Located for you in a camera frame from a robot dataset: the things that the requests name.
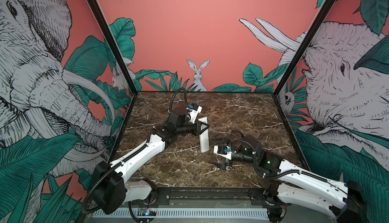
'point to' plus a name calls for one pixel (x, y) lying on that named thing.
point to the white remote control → (204, 137)
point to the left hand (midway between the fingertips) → (208, 124)
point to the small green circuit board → (148, 212)
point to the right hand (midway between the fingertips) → (210, 150)
